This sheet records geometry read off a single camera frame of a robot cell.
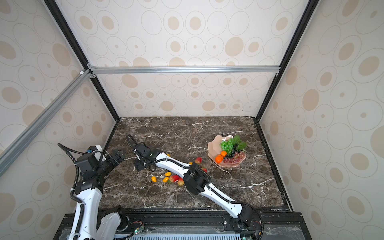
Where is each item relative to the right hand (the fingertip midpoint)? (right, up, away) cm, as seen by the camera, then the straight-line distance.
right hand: (138, 164), depth 93 cm
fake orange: (+54, +7, +4) cm, 54 cm away
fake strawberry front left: (+23, -7, -6) cm, 24 cm away
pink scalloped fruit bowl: (+48, +9, +7) cm, 50 cm away
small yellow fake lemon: (+18, -7, -6) cm, 20 cm away
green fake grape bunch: (+56, +12, +3) cm, 57 cm away
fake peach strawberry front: (+27, -8, -8) cm, 29 cm away
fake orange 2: (+50, +4, -1) cm, 50 cm away
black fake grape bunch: (+60, +9, +2) cm, 61 cm away
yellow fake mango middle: (+19, -5, -3) cm, 20 cm away
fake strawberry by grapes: (+38, +3, +2) cm, 38 cm away
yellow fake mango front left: (+11, -7, -6) cm, 14 cm away
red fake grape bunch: (+60, +5, -3) cm, 61 cm away
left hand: (-2, +11, -15) cm, 19 cm away
